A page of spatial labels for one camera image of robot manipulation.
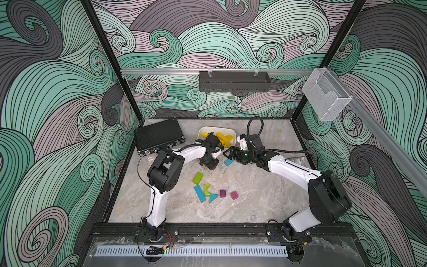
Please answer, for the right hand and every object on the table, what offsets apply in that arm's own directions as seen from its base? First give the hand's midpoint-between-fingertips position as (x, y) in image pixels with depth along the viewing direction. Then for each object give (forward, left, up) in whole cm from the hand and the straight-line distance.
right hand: (226, 156), depth 86 cm
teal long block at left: (-16, +14, -12) cm, 24 cm away
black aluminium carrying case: (+21, +45, -7) cm, 50 cm away
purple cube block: (-15, +2, -12) cm, 19 cm away
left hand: (+2, +7, -11) cm, 13 cm away
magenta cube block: (-17, -4, -11) cm, 21 cm away
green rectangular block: (-7, +15, -12) cm, 20 cm away
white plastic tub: (+26, -3, -10) cm, 28 cm away
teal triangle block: (-18, +7, -12) cm, 22 cm away
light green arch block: (-16, +11, -11) cm, 22 cm away
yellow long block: (+18, -1, -10) cm, 21 cm away
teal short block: (+3, -3, -12) cm, 13 cm away
